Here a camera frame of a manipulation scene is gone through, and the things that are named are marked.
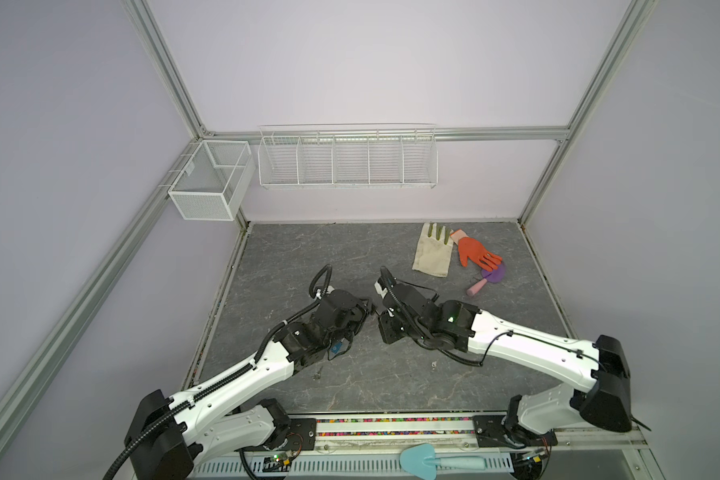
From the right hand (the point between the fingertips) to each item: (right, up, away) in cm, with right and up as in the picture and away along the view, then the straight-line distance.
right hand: (378, 321), depth 74 cm
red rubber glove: (+36, +18, +38) cm, 55 cm away
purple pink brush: (+42, +9, +31) cm, 53 cm away
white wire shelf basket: (-10, +50, +26) cm, 57 cm away
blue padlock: (-13, -12, +17) cm, 25 cm away
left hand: (-1, +3, +1) cm, 4 cm away
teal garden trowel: (+10, -32, -4) cm, 34 cm away
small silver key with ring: (-17, -17, +9) cm, 26 cm away
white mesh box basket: (-54, +40, +24) cm, 72 cm away
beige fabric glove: (+21, +17, +37) cm, 46 cm away
